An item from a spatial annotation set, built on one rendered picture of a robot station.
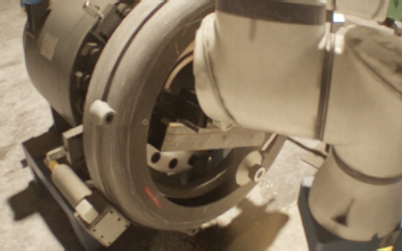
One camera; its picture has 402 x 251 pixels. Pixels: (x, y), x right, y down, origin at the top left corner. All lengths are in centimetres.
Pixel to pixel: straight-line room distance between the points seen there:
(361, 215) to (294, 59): 25
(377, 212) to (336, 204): 7
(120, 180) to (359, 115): 58
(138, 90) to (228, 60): 35
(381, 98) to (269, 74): 15
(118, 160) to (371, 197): 54
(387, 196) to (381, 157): 8
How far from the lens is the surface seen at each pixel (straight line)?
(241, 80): 49
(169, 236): 154
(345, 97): 47
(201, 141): 97
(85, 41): 114
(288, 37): 47
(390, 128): 49
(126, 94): 80
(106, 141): 84
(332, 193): 58
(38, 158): 163
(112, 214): 97
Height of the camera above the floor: 116
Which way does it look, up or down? 33 degrees down
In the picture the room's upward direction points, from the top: 1 degrees counter-clockwise
